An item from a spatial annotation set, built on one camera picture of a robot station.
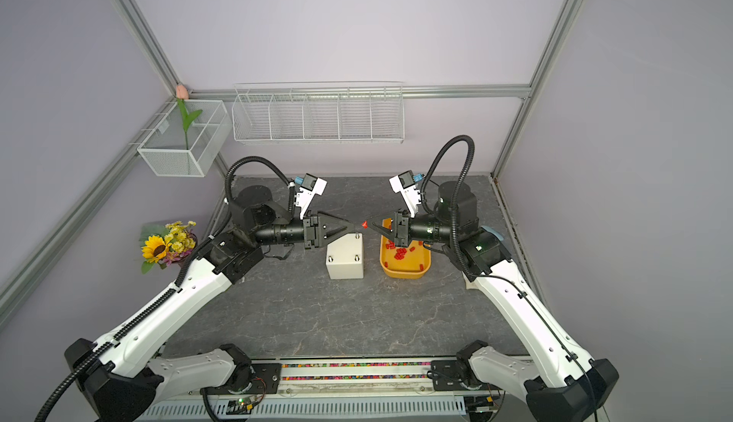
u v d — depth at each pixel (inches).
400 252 38.0
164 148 31.9
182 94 35.2
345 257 33.3
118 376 15.2
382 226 23.6
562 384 14.6
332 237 22.2
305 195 22.3
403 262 37.6
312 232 21.3
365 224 24.0
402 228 20.9
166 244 28.0
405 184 21.8
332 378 29.7
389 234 22.6
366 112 41.1
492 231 19.7
